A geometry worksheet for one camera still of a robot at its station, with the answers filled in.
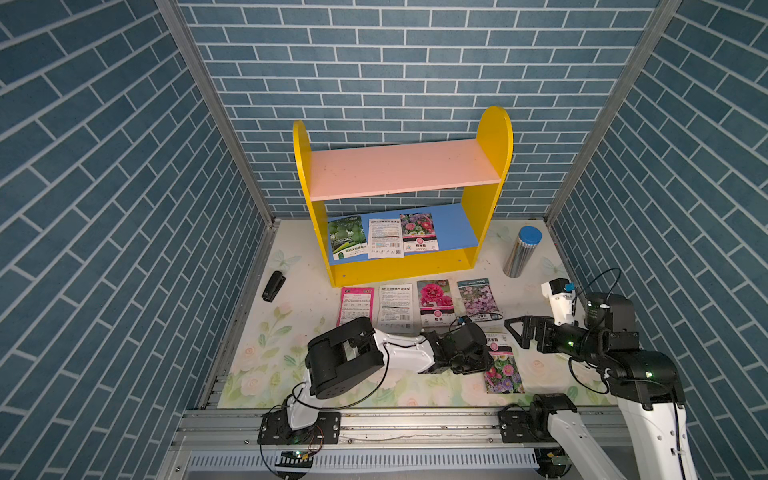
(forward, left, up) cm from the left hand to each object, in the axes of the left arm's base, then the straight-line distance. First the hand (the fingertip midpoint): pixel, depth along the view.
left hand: (501, 372), depth 79 cm
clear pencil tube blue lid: (+35, -12, +15) cm, 40 cm away
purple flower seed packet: (+24, +1, -3) cm, 24 cm away
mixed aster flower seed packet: (0, -2, -4) cm, 5 cm away
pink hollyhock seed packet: (+23, +15, -4) cm, 27 cm away
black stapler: (+28, +69, -3) cm, 74 cm away
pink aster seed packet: (+41, +21, +10) cm, 47 cm away
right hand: (+4, -1, +20) cm, 20 cm away
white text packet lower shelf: (+38, +32, +10) cm, 51 cm away
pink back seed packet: (+23, +41, -4) cm, 48 cm away
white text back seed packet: (+21, +28, -5) cm, 36 cm away
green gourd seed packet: (+39, +44, +9) cm, 60 cm away
